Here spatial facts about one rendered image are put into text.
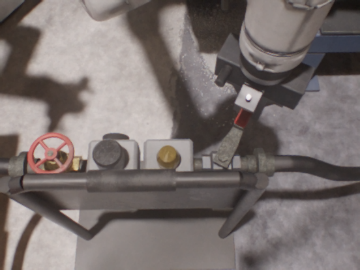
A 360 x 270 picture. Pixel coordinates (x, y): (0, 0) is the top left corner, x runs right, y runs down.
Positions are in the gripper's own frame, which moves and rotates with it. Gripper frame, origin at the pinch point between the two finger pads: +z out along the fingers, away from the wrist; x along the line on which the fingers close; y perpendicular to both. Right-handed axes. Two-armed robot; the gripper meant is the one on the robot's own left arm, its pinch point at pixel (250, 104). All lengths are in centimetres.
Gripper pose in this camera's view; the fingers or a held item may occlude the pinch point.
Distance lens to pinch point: 67.9
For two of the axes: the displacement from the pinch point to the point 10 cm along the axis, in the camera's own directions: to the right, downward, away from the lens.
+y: -4.7, 8.2, -3.3
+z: 0.0, 3.7, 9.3
